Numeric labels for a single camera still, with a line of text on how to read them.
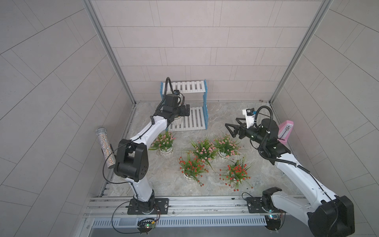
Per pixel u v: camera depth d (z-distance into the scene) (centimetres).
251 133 65
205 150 77
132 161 45
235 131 65
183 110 79
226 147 80
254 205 71
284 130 85
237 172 68
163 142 76
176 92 77
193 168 69
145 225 65
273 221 68
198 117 105
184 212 70
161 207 71
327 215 38
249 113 63
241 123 75
